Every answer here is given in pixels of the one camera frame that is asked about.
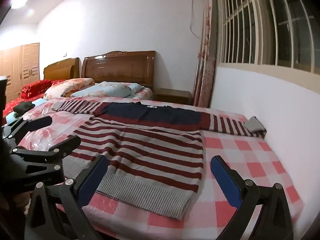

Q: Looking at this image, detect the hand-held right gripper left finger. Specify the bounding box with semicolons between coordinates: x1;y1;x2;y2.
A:
24;154;108;240

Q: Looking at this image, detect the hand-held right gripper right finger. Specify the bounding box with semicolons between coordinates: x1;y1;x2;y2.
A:
210;155;294;240

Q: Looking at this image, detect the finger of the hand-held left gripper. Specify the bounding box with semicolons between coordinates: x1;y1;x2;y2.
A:
10;135;82;178
1;116;53;140

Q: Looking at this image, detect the red grey striped sweater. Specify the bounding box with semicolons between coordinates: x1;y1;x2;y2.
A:
51;99;267;221

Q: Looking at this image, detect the dark cloth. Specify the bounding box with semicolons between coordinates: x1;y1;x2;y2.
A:
13;101;35;117

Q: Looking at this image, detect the red bed sheet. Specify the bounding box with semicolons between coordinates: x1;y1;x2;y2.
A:
2;97;25;117

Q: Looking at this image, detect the pink checked bed sheet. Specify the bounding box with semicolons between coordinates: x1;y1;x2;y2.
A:
17;96;304;229

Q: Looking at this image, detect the red folded quilt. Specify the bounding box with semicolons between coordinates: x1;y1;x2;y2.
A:
20;79;67;99

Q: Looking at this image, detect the pink floral pillow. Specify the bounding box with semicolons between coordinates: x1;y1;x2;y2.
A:
43;78;95;99

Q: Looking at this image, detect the small wooden headboard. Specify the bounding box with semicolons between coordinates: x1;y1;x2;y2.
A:
43;57;80;82

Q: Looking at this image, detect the wooden wardrobe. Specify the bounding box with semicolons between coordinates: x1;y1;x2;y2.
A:
0;42;40;103

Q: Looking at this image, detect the blue floral pillow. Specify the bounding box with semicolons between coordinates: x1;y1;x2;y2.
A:
70;81;145;98

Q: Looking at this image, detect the large wooden headboard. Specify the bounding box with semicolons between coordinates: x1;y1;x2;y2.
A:
81;51;156;90

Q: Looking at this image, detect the wooden nightstand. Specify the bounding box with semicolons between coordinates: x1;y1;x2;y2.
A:
154;88;192;105

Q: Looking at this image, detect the beige window grille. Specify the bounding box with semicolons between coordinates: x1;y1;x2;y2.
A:
215;0;320;75

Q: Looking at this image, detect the round ceiling light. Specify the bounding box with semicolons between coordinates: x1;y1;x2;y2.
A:
10;0;28;9

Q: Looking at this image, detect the pink floral curtain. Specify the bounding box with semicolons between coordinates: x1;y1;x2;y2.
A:
192;0;218;107

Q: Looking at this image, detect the white air conditioner hose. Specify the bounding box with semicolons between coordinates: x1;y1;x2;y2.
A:
189;0;202;40

